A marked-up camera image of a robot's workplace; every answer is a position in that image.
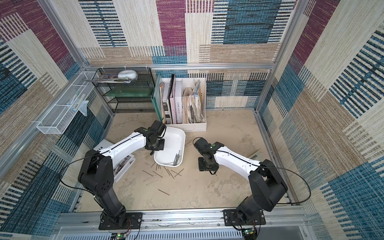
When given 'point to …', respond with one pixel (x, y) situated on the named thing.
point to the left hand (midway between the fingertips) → (159, 145)
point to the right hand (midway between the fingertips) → (203, 166)
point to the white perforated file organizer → (184, 103)
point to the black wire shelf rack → (133, 88)
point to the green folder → (155, 97)
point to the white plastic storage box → (173, 155)
